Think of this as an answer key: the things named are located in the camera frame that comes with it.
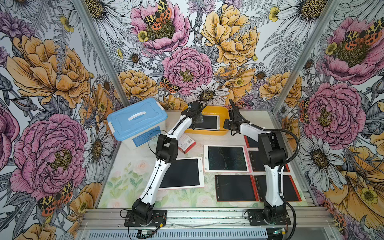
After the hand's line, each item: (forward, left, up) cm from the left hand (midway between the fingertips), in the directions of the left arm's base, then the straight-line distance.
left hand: (192, 122), depth 110 cm
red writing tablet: (-47, -55, -7) cm, 73 cm away
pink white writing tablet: (-27, -19, -4) cm, 34 cm away
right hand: (-5, -24, +1) cm, 25 cm away
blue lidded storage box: (-14, +31, +13) cm, 37 cm away
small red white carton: (-18, +4, -1) cm, 18 cm away
